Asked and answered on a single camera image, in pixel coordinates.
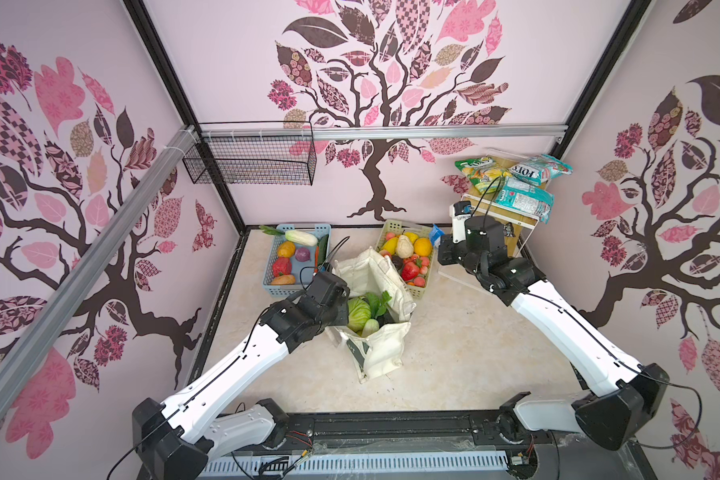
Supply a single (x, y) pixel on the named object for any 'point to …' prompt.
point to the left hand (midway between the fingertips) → (340, 310)
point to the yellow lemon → (411, 236)
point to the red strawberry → (409, 271)
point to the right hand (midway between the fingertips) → (444, 233)
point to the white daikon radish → (377, 309)
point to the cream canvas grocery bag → (364, 271)
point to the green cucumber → (322, 248)
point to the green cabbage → (363, 313)
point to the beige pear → (404, 248)
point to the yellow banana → (390, 245)
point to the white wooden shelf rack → (517, 224)
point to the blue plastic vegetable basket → (299, 253)
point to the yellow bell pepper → (286, 249)
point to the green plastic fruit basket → (397, 226)
